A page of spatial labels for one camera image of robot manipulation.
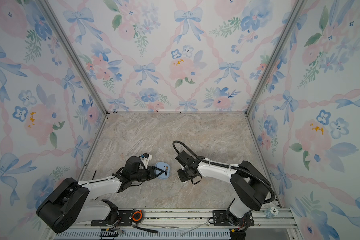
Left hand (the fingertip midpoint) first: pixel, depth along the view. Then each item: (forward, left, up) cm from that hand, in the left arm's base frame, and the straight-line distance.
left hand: (162, 172), depth 85 cm
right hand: (-1, -12, -3) cm, 12 cm away
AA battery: (+1, -2, 0) cm, 2 cm away
